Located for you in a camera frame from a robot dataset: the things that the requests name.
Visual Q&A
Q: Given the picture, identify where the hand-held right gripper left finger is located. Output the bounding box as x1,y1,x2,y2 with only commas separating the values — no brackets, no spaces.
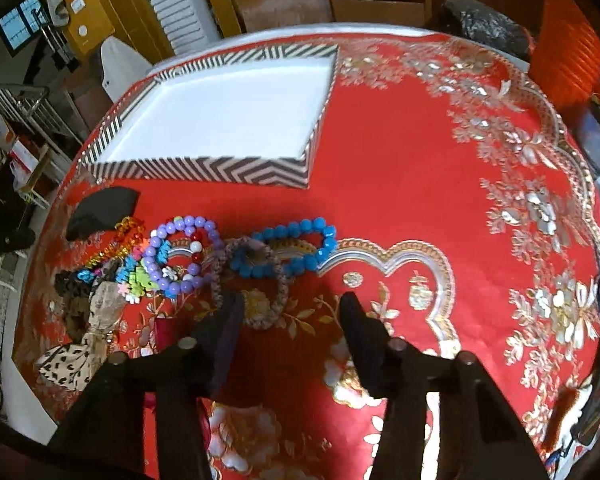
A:
47,291,247,480

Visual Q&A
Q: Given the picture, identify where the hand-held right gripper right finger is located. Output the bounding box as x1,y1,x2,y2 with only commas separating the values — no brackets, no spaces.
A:
339,291,551,480

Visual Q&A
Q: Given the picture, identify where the shiny red hair bow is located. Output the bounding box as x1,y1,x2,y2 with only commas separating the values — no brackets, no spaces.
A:
152,315,182,356

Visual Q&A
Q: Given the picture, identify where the brown bead bracelet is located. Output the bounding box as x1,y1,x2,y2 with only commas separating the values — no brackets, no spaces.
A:
210,237,291,331

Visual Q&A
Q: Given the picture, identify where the colourful flower bead bracelet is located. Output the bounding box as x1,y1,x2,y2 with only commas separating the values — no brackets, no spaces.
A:
77,240,173,306

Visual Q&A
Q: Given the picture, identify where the rainbow sparkly bead bracelet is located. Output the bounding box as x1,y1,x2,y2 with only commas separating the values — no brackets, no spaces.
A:
82,216,147,268

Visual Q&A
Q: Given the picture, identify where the brown leopard scrunchie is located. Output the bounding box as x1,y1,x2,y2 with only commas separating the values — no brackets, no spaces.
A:
55,270,96,311

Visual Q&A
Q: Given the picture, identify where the black hair bow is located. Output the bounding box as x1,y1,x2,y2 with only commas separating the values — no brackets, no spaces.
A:
66,187,142,242

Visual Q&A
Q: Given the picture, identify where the striped tray box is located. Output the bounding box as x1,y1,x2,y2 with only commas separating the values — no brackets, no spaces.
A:
77,44,340,190

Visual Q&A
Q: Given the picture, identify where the cream leopard print bow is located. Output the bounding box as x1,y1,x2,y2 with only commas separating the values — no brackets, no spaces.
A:
35,280,126,391

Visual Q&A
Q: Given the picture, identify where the red floral tablecloth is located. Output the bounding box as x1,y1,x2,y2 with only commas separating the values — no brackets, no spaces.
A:
12,30,600,480

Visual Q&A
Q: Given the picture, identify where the metal rack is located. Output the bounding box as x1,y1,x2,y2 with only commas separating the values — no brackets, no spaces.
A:
0,85,88,211

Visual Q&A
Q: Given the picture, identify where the white ironing board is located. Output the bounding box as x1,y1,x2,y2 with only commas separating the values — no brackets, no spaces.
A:
99,37,153,106

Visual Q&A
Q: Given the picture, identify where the black plastic bag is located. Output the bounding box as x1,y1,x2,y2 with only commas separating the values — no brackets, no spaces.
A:
440,0,536,58

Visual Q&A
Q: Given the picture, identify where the white louvred door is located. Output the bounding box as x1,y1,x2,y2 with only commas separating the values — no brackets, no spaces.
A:
132,0,221,53

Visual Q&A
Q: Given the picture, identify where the orange slatted chair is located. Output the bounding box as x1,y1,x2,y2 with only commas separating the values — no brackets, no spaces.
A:
530,0,600,111

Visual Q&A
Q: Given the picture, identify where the window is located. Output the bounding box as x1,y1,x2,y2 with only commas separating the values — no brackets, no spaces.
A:
0,0,48,56

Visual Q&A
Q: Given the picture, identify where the red and white bead bracelet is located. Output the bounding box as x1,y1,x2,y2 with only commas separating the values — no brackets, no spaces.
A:
187,230,206,266

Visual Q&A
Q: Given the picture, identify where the blue bead bracelet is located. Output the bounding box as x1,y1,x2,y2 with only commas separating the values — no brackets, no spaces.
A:
228,217,338,281

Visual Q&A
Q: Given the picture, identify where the purple bead bracelet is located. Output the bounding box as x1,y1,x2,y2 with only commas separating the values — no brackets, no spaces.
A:
144,215,226,301

